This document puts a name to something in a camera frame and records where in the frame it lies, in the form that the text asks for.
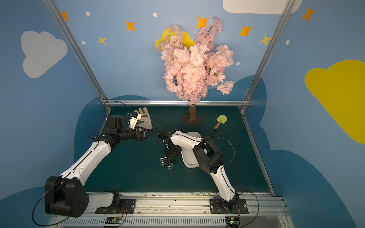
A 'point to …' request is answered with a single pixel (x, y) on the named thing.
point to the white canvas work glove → (145, 122)
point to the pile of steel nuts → (167, 162)
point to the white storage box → (188, 155)
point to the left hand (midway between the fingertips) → (149, 128)
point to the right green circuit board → (233, 221)
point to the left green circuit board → (113, 220)
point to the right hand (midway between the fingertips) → (174, 154)
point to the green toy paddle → (222, 119)
